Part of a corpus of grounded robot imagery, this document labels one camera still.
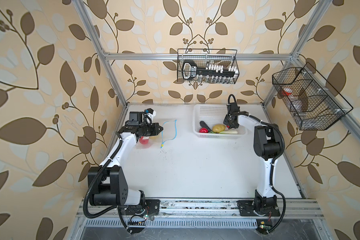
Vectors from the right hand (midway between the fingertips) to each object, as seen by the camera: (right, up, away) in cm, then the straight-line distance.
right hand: (229, 123), depth 106 cm
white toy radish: (-3, -6, -9) cm, 11 cm away
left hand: (-45, -1, -22) cm, 50 cm away
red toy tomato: (-20, -4, -7) cm, 21 cm away
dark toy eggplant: (-18, -1, -1) cm, 18 cm away
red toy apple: (-59, -12, -10) cm, 61 cm away
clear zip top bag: (-42, -6, -12) cm, 44 cm away
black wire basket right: (+32, +10, -33) cm, 47 cm away
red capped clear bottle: (+25, +18, -25) cm, 39 cm away
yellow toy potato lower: (-10, -3, -7) cm, 13 cm away
